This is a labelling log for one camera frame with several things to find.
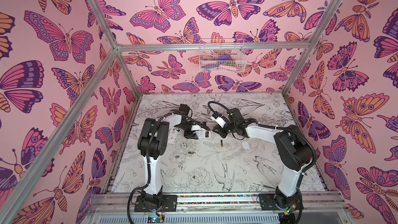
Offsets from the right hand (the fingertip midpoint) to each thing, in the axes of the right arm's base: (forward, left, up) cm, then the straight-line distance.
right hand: (214, 126), depth 94 cm
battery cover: (-9, -19, -7) cm, 22 cm away
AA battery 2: (-14, +13, -6) cm, 20 cm away
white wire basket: (+35, -5, +27) cm, 44 cm away
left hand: (+1, +11, -6) cm, 13 cm away
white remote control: (-2, +7, -6) cm, 9 cm away
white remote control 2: (-3, +26, -6) cm, 27 cm away
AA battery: (-7, -4, -7) cm, 11 cm away
